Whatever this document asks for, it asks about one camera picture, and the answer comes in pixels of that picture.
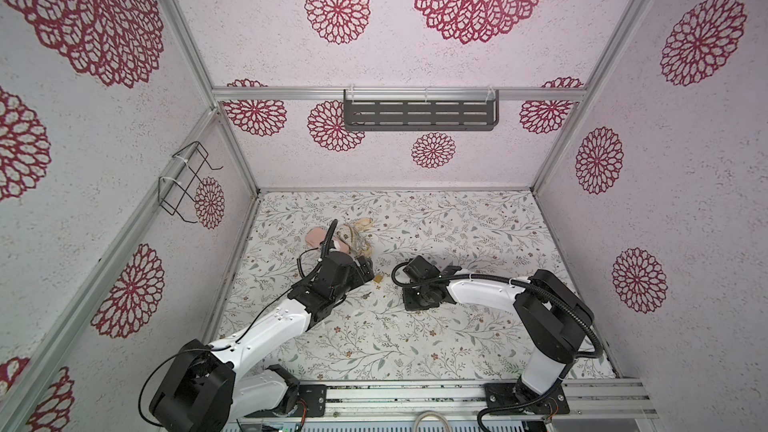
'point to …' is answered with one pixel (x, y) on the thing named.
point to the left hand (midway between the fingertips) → (361, 271)
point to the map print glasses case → (355, 234)
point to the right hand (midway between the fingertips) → (403, 300)
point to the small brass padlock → (378, 278)
